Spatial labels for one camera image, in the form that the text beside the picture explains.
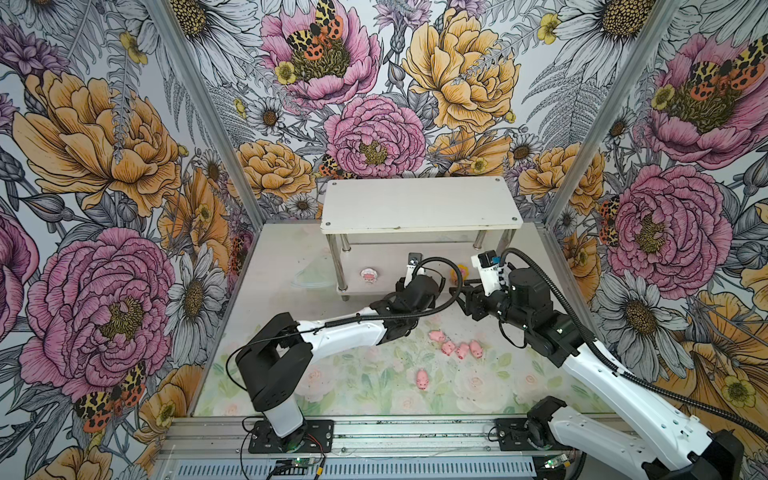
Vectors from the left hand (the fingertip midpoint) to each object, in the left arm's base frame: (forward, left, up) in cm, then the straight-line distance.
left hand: (421, 284), depth 86 cm
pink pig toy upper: (-9, -5, -13) cm, 17 cm away
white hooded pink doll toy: (+6, +15, -3) cm, 16 cm away
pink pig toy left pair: (-13, -7, -12) cm, 20 cm away
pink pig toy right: (-14, -16, -13) cm, 25 cm away
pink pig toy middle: (-14, -11, -13) cm, 22 cm away
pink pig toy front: (-22, +1, -13) cm, 25 cm away
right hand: (-9, -8, +8) cm, 15 cm away
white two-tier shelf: (+4, -4, +20) cm, 21 cm away
